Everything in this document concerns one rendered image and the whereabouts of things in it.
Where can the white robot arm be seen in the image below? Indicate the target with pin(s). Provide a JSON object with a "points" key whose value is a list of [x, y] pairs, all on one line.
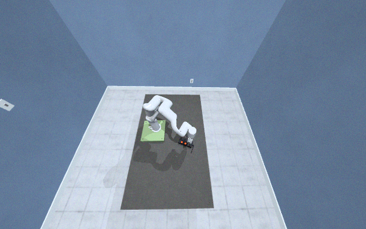
{"points": [[152, 109]]}

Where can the black power strip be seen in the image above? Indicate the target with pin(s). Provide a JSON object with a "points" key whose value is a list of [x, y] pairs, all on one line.
{"points": [[184, 142]]}

